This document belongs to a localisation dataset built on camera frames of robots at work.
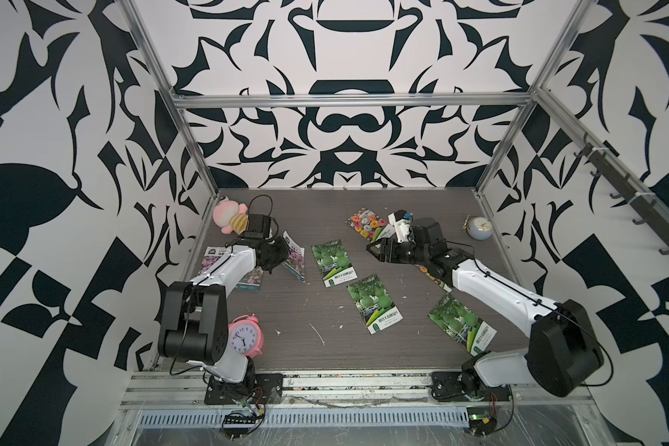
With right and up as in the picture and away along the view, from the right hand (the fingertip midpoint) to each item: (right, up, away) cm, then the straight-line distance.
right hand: (373, 244), depth 83 cm
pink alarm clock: (-37, -26, -1) cm, 45 cm away
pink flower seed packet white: (-24, -7, +11) cm, 27 cm away
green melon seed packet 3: (+27, -25, +2) cm, 37 cm away
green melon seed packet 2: (+1, -20, +7) cm, 21 cm away
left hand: (-27, -2, +10) cm, 29 cm away
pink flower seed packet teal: (-39, -14, +11) cm, 43 cm away
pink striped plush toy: (-49, +8, +19) cm, 53 cm away
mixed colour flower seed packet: (+2, +5, +26) cm, 26 cm away
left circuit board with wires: (-36, -46, -10) cm, 59 cm away
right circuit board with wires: (+26, -43, -12) cm, 52 cm away
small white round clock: (+42, +4, +21) cm, 47 cm away
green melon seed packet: (-12, -9, +16) cm, 22 cm away
